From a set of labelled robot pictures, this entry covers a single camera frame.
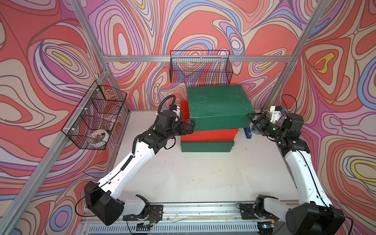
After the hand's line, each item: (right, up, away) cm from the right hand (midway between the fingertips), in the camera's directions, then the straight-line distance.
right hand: (249, 122), depth 73 cm
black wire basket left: (-85, 0, +6) cm, 85 cm away
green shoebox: (-19, -15, +17) cm, 30 cm away
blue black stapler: (+10, -7, +28) cm, 31 cm away
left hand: (-31, -1, 0) cm, 31 cm away
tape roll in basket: (-74, -8, -4) cm, 75 cm away
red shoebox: (-21, -8, +11) cm, 25 cm away
